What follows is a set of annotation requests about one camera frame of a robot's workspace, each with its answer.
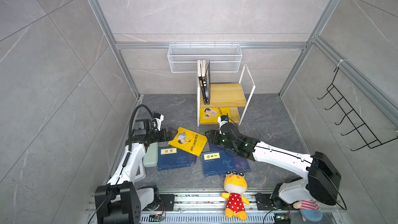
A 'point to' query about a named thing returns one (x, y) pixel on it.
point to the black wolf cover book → (208, 80)
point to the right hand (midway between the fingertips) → (207, 133)
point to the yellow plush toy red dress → (236, 184)
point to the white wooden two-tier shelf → (231, 96)
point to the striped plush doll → (310, 209)
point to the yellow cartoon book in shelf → (211, 115)
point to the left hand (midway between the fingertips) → (169, 129)
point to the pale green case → (151, 158)
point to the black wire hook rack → (372, 141)
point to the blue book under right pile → (212, 147)
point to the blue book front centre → (217, 163)
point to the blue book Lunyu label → (171, 157)
